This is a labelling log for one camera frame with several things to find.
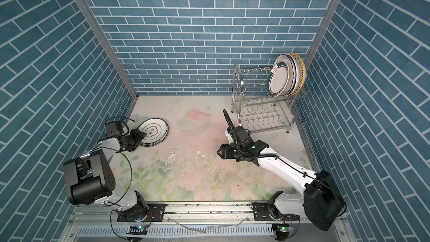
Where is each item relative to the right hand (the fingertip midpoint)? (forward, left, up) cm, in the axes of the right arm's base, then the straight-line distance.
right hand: (222, 152), depth 81 cm
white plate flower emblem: (+15, +41, -8) cm, 44 cm away
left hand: (+9, +44, -4) cm, 45 cm away
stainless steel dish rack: (+33, -20, -6) cm, 39 cm away
